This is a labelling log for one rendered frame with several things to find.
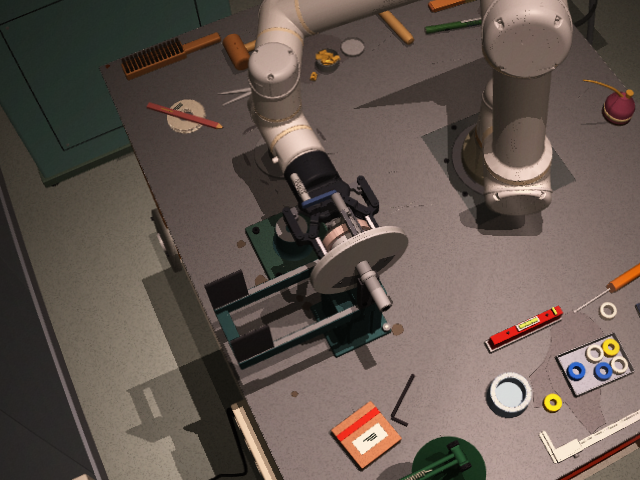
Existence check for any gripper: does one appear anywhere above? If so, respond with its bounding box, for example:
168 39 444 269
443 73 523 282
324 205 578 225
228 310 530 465
281 150 380 243

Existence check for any grey steel balancing arbor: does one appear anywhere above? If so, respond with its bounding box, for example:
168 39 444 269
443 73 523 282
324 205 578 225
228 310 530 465
330 192 394 312

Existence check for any pink wheel flange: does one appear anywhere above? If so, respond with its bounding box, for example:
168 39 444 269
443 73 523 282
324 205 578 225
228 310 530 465
321 223 362 252

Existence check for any white grinding wheel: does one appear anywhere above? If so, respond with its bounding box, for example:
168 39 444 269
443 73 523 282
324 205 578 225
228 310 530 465
309 225 410 296

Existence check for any green knife-edge balancing stand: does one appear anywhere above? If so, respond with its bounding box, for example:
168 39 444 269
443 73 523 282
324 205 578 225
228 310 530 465
203 209 397 372

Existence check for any white round dial card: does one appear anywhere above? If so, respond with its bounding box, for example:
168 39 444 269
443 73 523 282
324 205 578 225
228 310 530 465
165 98 207 135

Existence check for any red spirit level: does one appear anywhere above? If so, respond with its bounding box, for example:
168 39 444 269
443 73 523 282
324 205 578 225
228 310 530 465
483 305 565 353

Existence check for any green round clamp base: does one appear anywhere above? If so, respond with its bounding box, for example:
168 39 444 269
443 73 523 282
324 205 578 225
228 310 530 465
399 435 488 480

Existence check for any blue collar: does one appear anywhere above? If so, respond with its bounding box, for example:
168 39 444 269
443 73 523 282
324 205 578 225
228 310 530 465
301 191 337 209

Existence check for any grey knurled rod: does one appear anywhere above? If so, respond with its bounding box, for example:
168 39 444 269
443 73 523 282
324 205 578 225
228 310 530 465
288 172 314 203

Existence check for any dish of brass bits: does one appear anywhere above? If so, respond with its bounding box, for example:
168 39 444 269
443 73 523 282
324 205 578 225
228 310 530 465
314 47 343 72

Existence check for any red pencil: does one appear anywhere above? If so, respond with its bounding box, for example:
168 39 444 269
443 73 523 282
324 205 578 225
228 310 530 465
145 101 225 131

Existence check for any wooden mallet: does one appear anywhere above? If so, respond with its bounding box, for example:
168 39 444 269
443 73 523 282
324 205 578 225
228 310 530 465
221 33 258 71

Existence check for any black hex key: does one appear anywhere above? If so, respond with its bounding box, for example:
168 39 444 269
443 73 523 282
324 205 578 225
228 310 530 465
390 373 417 428

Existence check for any green pen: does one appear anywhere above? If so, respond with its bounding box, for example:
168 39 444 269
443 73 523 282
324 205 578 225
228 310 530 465
424 17 484 35

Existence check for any orange bar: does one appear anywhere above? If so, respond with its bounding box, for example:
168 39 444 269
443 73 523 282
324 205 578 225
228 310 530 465
428 0 477 13

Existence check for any white tape roll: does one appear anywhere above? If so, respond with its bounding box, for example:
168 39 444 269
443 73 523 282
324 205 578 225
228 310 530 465
488 371 534 418

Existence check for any green cabinet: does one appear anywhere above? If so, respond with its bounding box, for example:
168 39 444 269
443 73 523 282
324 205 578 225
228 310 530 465
0 0 234 188

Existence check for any red oil can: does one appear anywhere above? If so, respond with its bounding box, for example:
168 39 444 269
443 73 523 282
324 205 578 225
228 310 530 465
583 78 638 127

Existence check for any grey parts tray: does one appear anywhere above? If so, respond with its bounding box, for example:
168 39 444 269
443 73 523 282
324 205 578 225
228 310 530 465
554 332 636 398

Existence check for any white caliper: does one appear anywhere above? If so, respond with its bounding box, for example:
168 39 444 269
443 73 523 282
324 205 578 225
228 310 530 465
538 409 640 464

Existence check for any dark cabinet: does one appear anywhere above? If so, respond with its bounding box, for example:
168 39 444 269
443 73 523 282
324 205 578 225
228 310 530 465
0 168 109 480

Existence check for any wooden handle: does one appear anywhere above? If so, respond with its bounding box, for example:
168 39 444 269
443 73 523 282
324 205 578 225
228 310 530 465
378 10 416 46

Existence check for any wooden wire brush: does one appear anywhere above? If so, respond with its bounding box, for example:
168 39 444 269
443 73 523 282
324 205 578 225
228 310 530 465
120 31 222 81

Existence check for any black cable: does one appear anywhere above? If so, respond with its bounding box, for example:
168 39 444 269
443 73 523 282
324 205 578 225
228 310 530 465
571 0 609 50
208 406 252 480

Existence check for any orange-handled screwdriver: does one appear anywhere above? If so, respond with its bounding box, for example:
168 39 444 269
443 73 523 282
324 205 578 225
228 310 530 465
571 263 640 314

